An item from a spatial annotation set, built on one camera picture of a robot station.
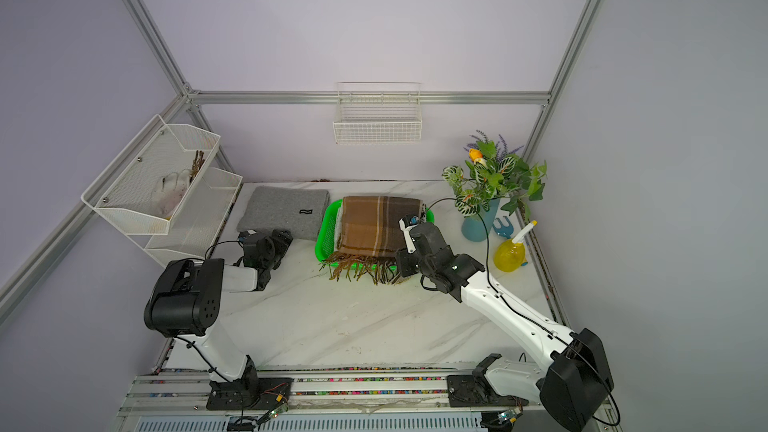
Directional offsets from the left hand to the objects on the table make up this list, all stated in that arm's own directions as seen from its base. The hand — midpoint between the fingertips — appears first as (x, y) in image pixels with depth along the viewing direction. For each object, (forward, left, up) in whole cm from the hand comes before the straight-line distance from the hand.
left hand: (287, 239), depth 100 cm
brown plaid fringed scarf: (-4, -29, +7) cm, 30 cm away
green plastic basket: (-5, -14, +3) cm, 15 cm away
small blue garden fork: (+5, -76, -2) cm, 77 cm away
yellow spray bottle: (+3, -75, -3) cm, 75 cm away
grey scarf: (+12, -2, +1) cm, 12 cm away
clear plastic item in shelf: (-2, +24, +27) cm, 36 cm away
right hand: (-14, -39, +13) cm, 44 cm away
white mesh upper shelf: (-3, +28, +28) cm, 40 cm away
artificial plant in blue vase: (-4, -61, +31) cm, 69 cm away
